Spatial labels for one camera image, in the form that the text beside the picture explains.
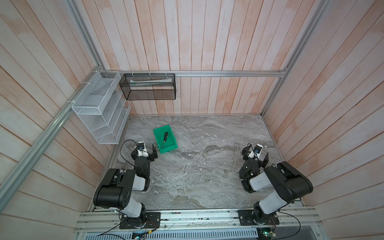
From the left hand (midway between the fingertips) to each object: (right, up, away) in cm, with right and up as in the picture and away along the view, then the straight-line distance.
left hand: (147, 147), depth 90 cm
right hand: (+67, 0, -5) cm, 67 cm away
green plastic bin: (+13, +2, +10) cm, 17 cm away
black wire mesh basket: (-3, +42, +14) cm, 44 cm away
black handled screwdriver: (+9, +7, +15) cm, 19 cm away
